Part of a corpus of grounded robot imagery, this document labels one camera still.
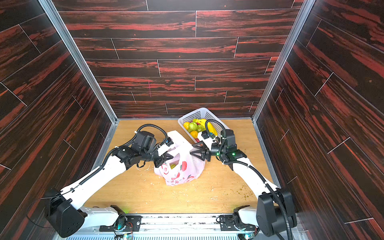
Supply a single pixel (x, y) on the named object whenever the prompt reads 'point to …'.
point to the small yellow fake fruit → (186, 125)
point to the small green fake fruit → (172, 166)
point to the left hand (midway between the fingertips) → (172, 156)
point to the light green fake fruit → (192, 126)
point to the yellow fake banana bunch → (210, 127)
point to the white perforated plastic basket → (200, 113)
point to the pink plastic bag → (184, 167)
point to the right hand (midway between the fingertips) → (194, 147)
